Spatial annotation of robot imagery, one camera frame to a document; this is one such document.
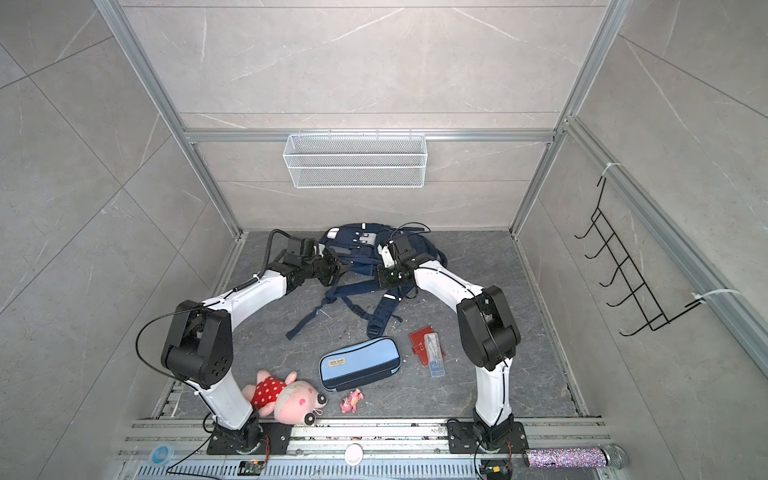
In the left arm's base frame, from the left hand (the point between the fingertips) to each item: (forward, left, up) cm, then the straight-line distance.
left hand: (356, 256), depth 88 cm
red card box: (-22, -18, -17) cm, 33 cm away
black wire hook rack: (-25, -65, +13) cm, 71 cm away
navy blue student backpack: (+16, 0, -12) cm, 20 cm away
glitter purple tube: (-51, -60, -14) cm, 80 cm away
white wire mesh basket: (+33, +1, +11) cm, 35 cm away
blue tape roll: (-46, +47, -18) cm, 69 cm away
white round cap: (-48, +1, -18) cm, 51 cm away
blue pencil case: (-28, 0, -15) cm, 31 cm away
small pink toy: (-37, +2, -16) cm, 40 cm away
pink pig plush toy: (-37, +16, -10) cm, 42 cm away
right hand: (-1, -6, -9) cm, 11 cm away
